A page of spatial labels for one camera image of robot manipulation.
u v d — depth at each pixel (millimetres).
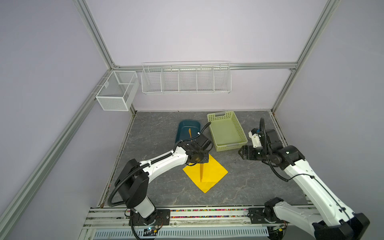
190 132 1056
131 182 431
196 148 642
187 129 1087
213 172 893
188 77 1019
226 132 1089
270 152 534
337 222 376
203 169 872
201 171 886
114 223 736
